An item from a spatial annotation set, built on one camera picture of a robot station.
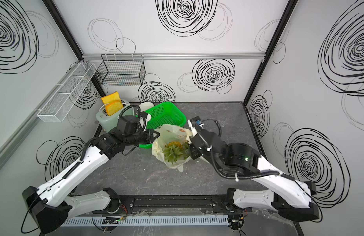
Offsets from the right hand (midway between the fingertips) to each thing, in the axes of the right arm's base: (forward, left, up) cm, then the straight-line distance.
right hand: (190, 139), depth 59 cm
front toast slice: (+29, +48, -14) cm, 57 cm away
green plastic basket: (+42, +18, -33) cm, 57 cm away
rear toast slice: (+37, +51, -13) cm, 65 cm away
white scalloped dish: (+52, +37, -36) cm, 73 cm away
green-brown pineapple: (+2, +7, -15) cm, 16 cm away
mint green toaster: (+23, +51, -21) cm, 60 cm away
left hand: (+8, +15, -9) cm, 19 cm away
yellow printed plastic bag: (+12, +12, -15) cm, 23 cm away
